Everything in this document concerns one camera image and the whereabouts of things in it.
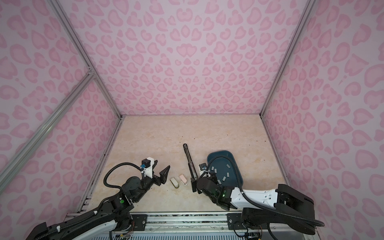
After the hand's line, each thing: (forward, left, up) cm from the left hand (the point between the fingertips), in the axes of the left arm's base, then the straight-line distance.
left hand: (164, 162), depth 76 cm
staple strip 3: (-1, -35, -17) cm, 39 cm away
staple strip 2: (+2, -28, -17) cm, 33 cm away
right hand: (-4, -17, -11) cm, 21 cm away
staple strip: (+5, -36, -17) cm, 40 cm away
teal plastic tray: (+3, -33, -18) cm, 38 cm away
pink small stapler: (-3, -9, -14) cm, 17 cm away
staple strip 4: (-3, -32, -17) cm, 37 cm away
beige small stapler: (-5, -4, -15) cm, 16 cm away
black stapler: (+1, -14, -15) cm, 21 cm away
